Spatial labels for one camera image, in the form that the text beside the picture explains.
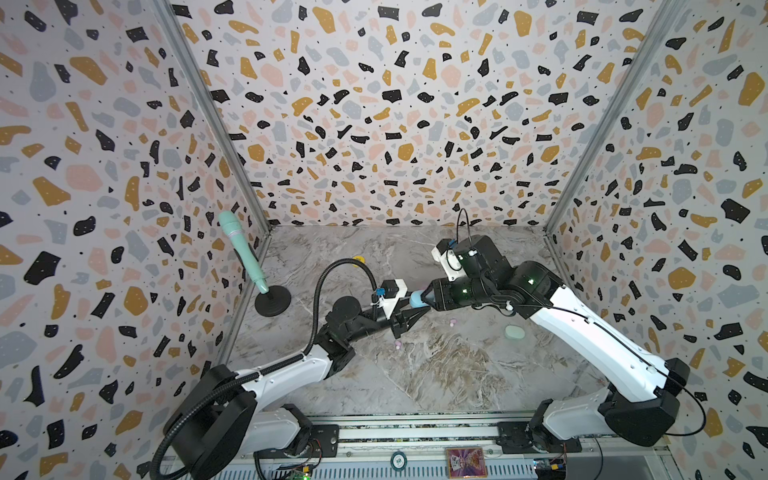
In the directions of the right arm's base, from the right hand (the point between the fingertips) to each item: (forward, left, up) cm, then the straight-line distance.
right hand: (424, 293), depth 66 cm
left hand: (0, -1, -3) cm, 3 cm away
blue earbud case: (0, +2, -2) cm, 3 cm away
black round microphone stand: (+14, +48, -29) cm, 58 cm away
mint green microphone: (+17, +49, +3) cm, 52 cm away
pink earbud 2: (+9, -11, -30) cm, 33 cm away
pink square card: (-29, -10, -29) cm, 42 cm away
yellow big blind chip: (+35, +22, -31) cm, 52 cm away
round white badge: (-28, +6, -30) cm, 42 cm away
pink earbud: (+1, +6, -30) cm, 31 cm away
